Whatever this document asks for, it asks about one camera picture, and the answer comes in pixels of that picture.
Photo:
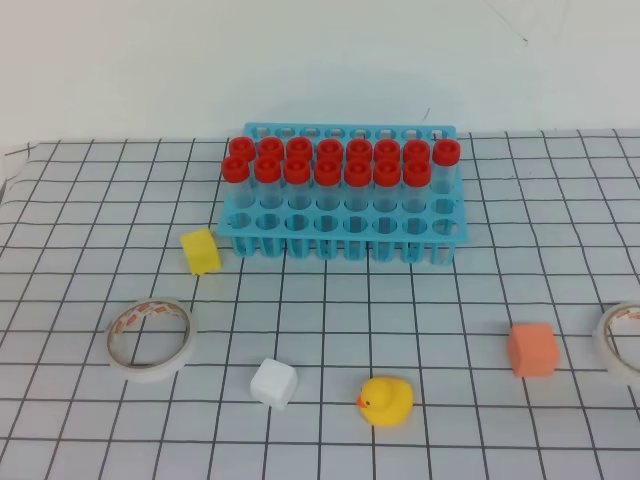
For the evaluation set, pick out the red-capped test tube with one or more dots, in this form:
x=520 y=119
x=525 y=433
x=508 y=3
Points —
x=416 y=177

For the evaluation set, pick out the blue test tube rack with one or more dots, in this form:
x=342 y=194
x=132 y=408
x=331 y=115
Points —
x=432 y=234

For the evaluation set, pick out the white black-grid cloth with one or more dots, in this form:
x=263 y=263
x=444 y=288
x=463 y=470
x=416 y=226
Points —
x=90 y=227

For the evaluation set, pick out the yellow foam cube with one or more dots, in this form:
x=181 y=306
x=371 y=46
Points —
x=201 y=252

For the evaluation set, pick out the white foam cube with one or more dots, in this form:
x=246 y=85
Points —
x=274 y=383

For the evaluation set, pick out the yellow rubber duck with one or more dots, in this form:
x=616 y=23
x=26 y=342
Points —
x=385 y=401

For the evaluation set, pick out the left white tape roll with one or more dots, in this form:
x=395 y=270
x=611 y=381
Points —
x=150 y=339

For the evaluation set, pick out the white tape roll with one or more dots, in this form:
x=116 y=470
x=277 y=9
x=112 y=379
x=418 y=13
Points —
x=150 y=339
x=616 y=343

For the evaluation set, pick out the orange foam cube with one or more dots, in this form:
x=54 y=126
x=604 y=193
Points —
x=533 y=350

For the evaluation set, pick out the right white tape roll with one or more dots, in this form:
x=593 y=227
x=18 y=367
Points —
x=616 y=343

